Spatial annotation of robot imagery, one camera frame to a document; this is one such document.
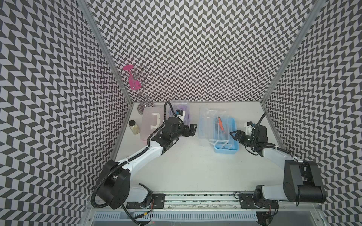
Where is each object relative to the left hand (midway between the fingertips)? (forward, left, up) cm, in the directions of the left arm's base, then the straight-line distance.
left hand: (191, 125), depth 82 cm
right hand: (-1, -27, -11) cm, 29 cm away
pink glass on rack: (+40, +44, 0) cm, 59 cm away
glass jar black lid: (+6, +38, -10) cm, 39 cm away
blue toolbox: (+12, -20, -20) cm, 31 cm away
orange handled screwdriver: (+14, -23, -18) cm, 32 cm away
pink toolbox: (+11, +26, -7) cm, 29 cm away
